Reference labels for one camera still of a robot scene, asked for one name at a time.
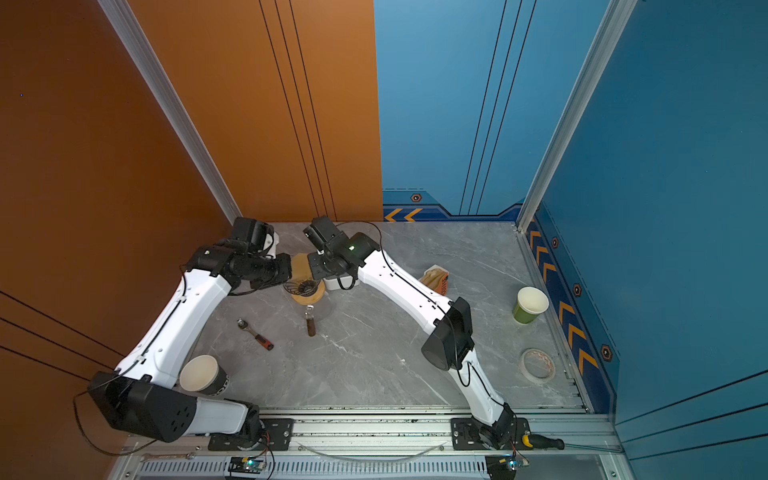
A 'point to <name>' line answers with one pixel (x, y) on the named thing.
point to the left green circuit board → (246, 464)
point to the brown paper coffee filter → (300, 268)
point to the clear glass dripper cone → (303, 287)
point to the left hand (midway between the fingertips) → (293, 270)
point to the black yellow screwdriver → (539, 441)
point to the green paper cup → (530, 303)
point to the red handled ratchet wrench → (244, 325)
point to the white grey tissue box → (346, 281)
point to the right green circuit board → (504, 466)
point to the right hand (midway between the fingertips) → (317, 265)
